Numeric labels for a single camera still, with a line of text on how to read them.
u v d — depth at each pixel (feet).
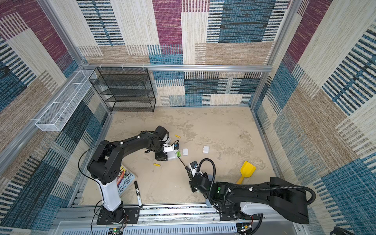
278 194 1.58
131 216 2.42
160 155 2.73
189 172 2.66
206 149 3.17
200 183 1.98
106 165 1.64
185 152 3.14
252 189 1.61
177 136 3.36
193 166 2.34
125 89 3.64
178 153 3.08
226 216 2.39
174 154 3.07
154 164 2.94
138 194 2.60
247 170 2.86
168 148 2.78
